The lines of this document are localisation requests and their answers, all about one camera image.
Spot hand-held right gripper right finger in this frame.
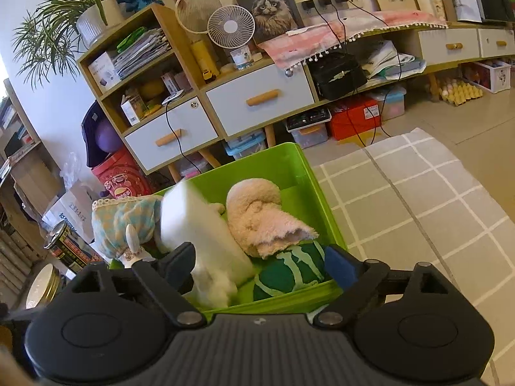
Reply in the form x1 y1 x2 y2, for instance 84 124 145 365
314 245 461 328

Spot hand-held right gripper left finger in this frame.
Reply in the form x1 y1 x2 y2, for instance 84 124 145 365
66 242 208 328

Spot white foam block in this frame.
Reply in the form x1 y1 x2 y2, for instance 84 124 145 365
159 181 256 308

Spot green striped plush ball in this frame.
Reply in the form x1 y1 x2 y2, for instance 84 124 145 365
253 239 334 301

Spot doll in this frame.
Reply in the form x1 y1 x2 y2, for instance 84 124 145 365
92 195 165 269

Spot green plastic bin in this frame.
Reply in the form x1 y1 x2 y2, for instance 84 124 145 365
108 142 349 316

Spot red printed bag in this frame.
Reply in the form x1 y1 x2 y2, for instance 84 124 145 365
92 149 155 199

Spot black yellow can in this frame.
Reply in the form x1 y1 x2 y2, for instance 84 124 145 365
43 221 103 274

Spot white paper bag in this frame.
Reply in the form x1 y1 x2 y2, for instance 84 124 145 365
42 181 101 242

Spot clear storage box blue lid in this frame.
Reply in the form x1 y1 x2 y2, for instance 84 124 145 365
223 131 268 161

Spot glass jar gold lid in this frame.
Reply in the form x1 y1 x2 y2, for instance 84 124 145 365
26 263 67 310

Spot clear box with black items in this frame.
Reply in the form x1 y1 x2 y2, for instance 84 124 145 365
286 108 332 147

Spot red cardboard box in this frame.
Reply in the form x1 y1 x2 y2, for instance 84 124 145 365
326 96 383 141

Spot purple ball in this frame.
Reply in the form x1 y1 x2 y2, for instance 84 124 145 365
94 118 121 151

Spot small white carton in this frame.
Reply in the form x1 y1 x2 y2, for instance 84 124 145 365
121 94 147 125

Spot wooden side shelf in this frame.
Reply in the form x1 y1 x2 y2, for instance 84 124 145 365
0 78 67 290

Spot clear storage box pink contents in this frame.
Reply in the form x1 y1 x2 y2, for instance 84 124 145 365
372 86 407 121

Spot black bag on shelf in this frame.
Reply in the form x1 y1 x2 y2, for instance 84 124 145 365
308 50 369 101

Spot white product box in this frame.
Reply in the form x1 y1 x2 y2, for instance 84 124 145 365
88 51 121 91

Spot yellow bottle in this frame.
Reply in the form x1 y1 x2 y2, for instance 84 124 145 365
191 40 220 79

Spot yellow egg tray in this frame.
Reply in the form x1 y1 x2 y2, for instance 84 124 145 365
436 78 483 107

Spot pile of folded clothes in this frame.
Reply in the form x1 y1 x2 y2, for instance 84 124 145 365
360 40 427 81

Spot stack of papers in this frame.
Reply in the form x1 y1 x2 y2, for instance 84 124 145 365
113 28 173 79

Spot wooden sideboard cabinet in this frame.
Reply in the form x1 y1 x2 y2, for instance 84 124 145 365
76 4 515 183

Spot pink tasselled cloth runner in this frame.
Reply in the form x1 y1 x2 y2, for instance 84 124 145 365
257 10 449 69

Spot white printed crate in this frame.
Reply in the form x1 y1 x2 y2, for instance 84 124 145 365
463 60 511 94

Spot white desk fan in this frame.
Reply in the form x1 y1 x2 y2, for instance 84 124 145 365
207 5 256 49

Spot round white fan guard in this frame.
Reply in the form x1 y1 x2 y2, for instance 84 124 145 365
176 0 222 35

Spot framed cat picture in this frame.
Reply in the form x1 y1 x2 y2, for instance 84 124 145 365
233 0 305 46

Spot potted green plant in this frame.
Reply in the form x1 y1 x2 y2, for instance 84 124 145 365
12 0 133 79

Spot black power cable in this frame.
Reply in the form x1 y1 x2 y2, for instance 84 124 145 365
164 105 202 170

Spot small white drawer wooden handle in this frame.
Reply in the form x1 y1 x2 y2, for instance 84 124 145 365
479 28 515 59
418 28 481 67

